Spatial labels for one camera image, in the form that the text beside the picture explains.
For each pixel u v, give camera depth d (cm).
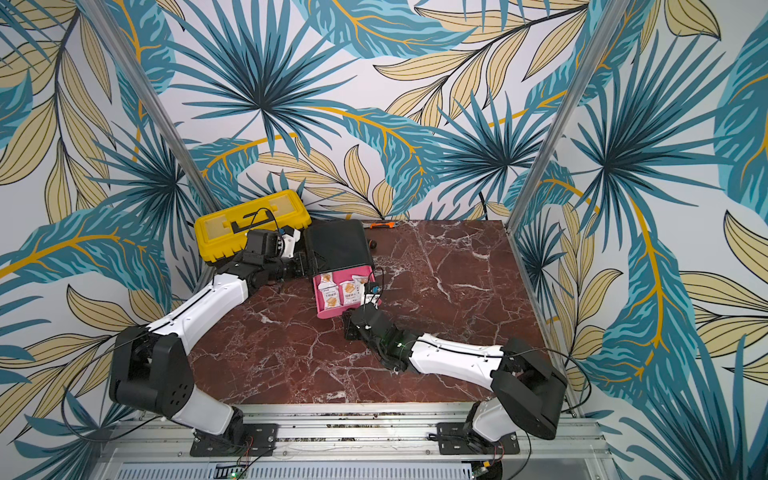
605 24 70
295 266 77
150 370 43
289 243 82
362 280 86
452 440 73
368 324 59
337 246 91
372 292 72
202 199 109
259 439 73
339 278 86
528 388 43
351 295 84
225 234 93
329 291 84
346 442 75
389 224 120
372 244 111
